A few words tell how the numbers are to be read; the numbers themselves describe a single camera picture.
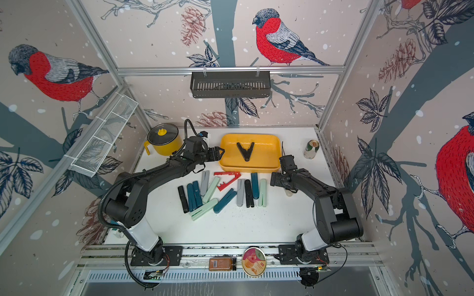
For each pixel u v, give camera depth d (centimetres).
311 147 98
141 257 71
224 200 88
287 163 74
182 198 87
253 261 69
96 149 85
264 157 105
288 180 67
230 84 106
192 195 89
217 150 84
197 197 88
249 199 88
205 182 95
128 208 47
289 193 90
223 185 93
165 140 105
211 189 91
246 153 107
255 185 93
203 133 84
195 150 73
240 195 90
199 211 83
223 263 68
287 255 73
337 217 44
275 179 86
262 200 87
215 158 83
